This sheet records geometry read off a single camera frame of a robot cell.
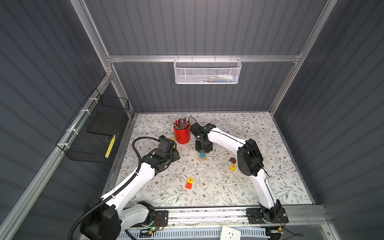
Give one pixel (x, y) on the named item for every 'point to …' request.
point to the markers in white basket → (220, 78)
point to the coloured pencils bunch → (181, 123)
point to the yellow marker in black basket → (110, 146)
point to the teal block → (203, 155)
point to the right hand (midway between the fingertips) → (201, 152)
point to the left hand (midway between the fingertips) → (176, 153)
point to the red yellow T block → (189, 183)
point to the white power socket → (229, 233)
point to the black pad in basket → (106, 123)
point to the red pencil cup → (183, 136)
